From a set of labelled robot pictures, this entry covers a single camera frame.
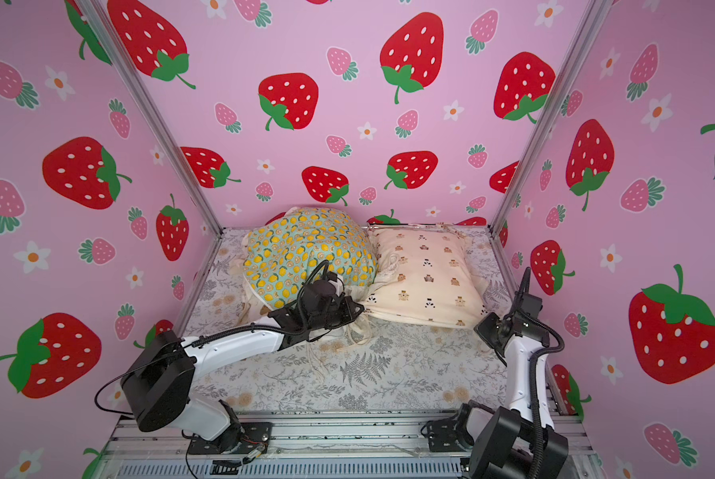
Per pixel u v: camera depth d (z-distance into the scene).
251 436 0.74
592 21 0.69
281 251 0.84
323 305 0.65
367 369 0.86
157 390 0.43
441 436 0.75
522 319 0.63
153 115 0.86
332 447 0.73
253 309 0.91
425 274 0.89
